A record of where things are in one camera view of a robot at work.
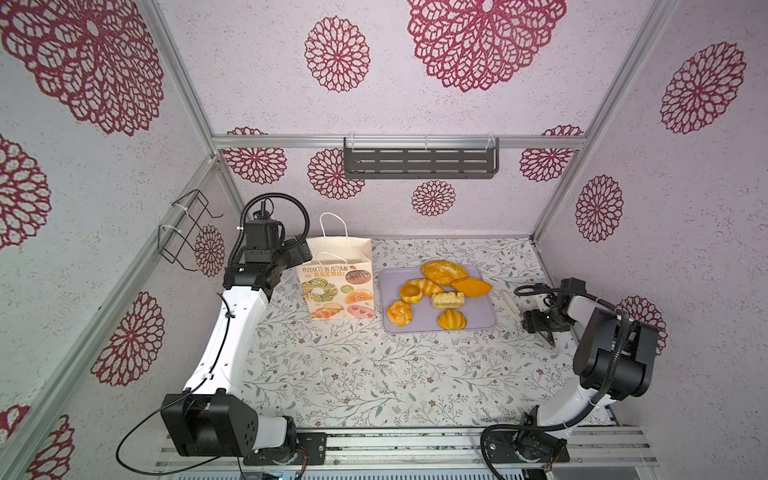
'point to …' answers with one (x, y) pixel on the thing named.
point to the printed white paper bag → (339, 281)
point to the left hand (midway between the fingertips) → (289, 253)
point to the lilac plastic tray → (425, 317)
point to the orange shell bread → (452, 319)
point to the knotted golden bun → (400, 313)
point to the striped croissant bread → (428, 287)
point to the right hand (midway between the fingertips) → (544, 319)
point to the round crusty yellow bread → (443, 273)
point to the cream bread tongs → (518, 311)
